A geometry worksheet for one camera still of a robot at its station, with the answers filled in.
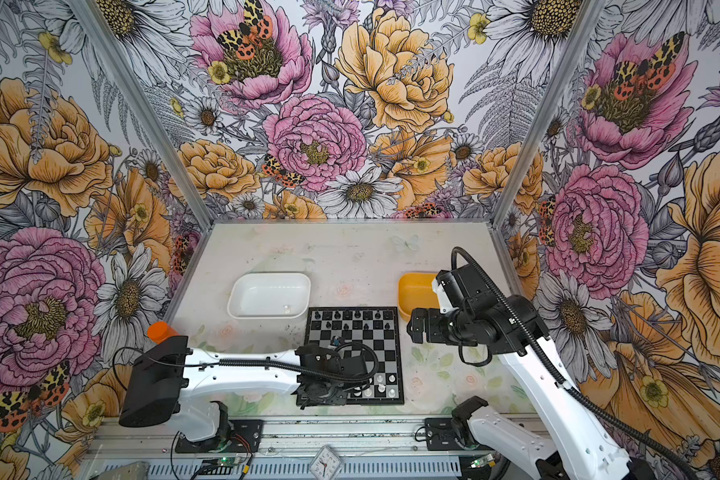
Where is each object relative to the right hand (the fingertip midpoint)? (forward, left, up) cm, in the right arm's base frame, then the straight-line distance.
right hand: (429, 341), depth 65 cm
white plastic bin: (+27, +45, -22) cm, 57 cm away
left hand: (-5, +23, -19) cm, 31 cm away
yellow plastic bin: (+27, -3, -22) cm, 35 cm away
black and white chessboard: (+15, +11, -22) cm, 29 cm away
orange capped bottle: (+11, +69, -13) cm, 71 cm away
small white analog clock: (-19, +24, -21) cm, 37 cm away
